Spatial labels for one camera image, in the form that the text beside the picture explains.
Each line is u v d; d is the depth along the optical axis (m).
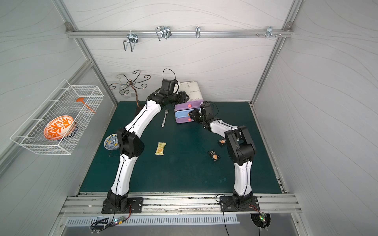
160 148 0.93
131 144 0.57
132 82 0.89
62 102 0.70
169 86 0.72
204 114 0.79
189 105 0.93
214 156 0.90
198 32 0.79
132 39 0.78
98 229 0.69
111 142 0.96
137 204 0.74
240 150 0.53
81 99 0.80
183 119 1.04
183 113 0.96
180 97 0.82
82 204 0.75
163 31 0.77
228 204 0.73
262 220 0.71
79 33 0.79
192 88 1.01
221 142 0.96
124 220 0.69
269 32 0.77
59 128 0.64
